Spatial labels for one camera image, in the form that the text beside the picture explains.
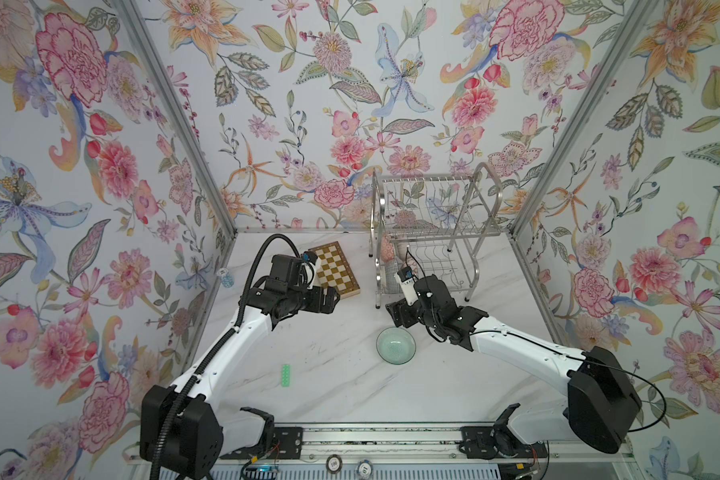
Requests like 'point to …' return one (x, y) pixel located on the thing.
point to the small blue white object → (227, 278)
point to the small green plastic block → (286, 375)
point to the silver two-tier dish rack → (427, 222)
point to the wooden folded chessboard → (334, 271)
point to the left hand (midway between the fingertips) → (329, 295)
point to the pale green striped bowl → (396, 345)
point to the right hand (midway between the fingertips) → (397, 298)
